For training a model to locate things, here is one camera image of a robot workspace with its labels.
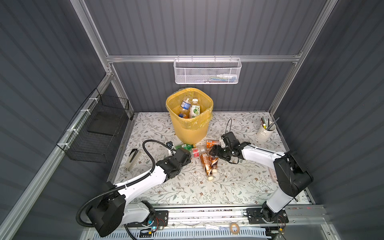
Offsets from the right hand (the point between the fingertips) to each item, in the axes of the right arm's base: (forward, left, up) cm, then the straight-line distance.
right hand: (214, 155), depth 91 cm
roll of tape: (-39, -8, -5) cm, 40 cm away
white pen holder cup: (+15, -34, +5) cm, 37 cm away
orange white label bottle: (+8, +2, +1) cm, 9 cm away
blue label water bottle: (+27, +18, +17) cm, 36 cm away
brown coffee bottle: (-6, +5, -1) cm, 7 cm away
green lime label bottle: (+25, +12, +15) cm, 32 cm away
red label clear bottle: (+2, +11, +1) cm, 11 cm away
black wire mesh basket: (-2, +62, +24) cm, 67 cm away
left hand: (-4, +20, +5) cm, 21 cm away
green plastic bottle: (+8, +17, -2) cm, 19 cm away
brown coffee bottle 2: (-5, +1, -1) cm, 5 cm away
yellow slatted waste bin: (+8, +13, +14) cm, 21 cm away
